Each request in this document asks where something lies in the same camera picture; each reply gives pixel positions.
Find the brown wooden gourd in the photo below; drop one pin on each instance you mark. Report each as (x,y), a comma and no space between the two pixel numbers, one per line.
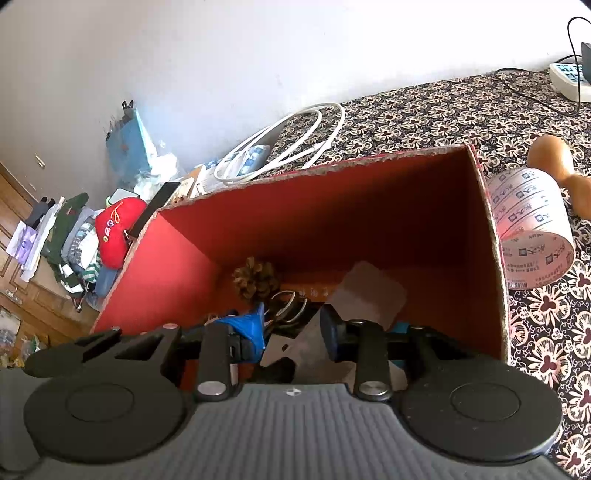
(551,154)

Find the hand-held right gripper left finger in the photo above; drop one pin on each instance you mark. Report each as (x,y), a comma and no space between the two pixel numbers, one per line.
(251,332)

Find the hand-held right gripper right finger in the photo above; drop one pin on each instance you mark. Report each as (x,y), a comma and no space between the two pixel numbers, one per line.
(330,337)

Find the red plush heart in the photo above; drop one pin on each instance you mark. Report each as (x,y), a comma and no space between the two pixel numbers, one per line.
(115,230)

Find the white power strip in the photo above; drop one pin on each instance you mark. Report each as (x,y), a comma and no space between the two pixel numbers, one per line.
(565,81)

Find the crumpled white plastic bag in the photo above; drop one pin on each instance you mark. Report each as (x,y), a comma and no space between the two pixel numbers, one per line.
(157,173)

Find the illustrated book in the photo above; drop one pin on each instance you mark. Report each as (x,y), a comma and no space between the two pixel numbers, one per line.
(196,182)

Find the blue tissue pack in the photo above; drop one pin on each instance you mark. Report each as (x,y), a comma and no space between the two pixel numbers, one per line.
(254,157)

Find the wooden cabinet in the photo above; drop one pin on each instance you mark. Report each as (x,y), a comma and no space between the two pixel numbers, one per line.
(41,300)

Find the brown pinecone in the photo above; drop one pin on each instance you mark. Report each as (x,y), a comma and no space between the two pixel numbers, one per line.
(254,279)

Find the black phone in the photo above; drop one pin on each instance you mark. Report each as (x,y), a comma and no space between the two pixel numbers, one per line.
(157,205)

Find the red cardboard box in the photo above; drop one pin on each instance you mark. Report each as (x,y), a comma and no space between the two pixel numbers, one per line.
(323,221)

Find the white tube with blue cap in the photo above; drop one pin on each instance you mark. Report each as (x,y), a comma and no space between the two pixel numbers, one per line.
(295,344)

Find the blue bag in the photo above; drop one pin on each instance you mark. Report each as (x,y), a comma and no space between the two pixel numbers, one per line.
(131,143)

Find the pile of clothes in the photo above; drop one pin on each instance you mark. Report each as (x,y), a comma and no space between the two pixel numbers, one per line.
(69,240)

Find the large printed tape roll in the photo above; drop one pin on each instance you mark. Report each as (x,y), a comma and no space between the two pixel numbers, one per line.
(526,207)

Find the white purple printed bag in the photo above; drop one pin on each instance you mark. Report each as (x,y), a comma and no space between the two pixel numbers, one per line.
(25,242)

